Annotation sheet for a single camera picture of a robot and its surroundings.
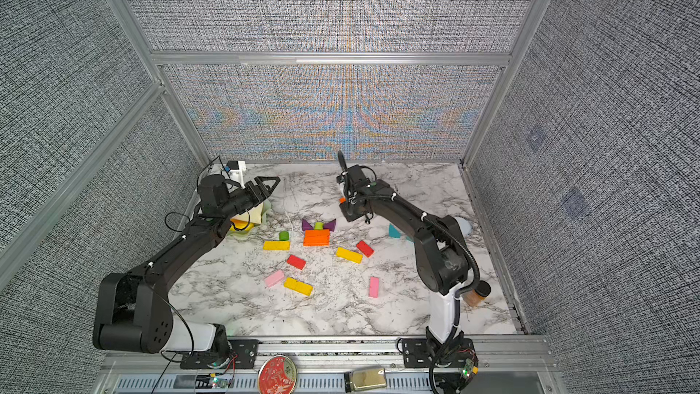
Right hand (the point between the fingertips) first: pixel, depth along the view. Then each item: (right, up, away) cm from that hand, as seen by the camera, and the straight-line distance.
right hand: (350, 202), depth 92 cm
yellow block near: (-16, -26, -7) cm, 31 cm away
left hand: (-21, +7, -10) cm, 25 cm away
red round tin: (-18, -42, -25) cm, 52 cm away
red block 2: (+5, -16, +1) cm, 17 cm away
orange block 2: (-12, -14, +4) cm, 19 cm away
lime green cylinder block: (-12, -9, +6) cm, 16 cm away
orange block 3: (-3, +1, -9) cm, 9 cm away
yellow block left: (-25, -15, +1) cm, 29 cm away
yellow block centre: (0, -18, 0) cm, 18 cm away
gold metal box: (+4, -42, -25) cm, 49 cm away
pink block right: (+7, -26, -6) cm, 28 cm away
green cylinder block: (-24, -12, +5) cm, 27 cm away
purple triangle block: (-16, -9, +5) cm, 19 cm away
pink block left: (-25, -24, -5) cm, 35 cm away
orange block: (-12, -12, +5) cm, 17 cm away
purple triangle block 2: (-7, -9, +6) cm, 13 cm away
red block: (-18, -20, -1) cm, 27 cm away
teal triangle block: (+15, -11, +5) cm, 19 cm away
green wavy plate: (-31, -2, +8) cm, 32 cm away
